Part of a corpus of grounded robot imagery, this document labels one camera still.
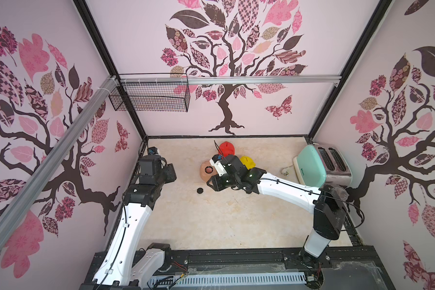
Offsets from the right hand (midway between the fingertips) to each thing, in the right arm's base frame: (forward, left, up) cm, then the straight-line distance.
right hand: (209, 181), depth 79 cm
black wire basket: (+45, +31, +17) cm, 58 cm away
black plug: (+5, +6, -17) cm, 19 cm away
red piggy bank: (+28, -9, -9) cm, 30 cm away
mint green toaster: (+8, -53, -1) cm, 53 cm away
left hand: (+1, +17, +6) cm, 18 cm away
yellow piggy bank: (+17, -20, -10) cm, 28 cm away
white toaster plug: (+14, -43, -17) cm, 48 cm away
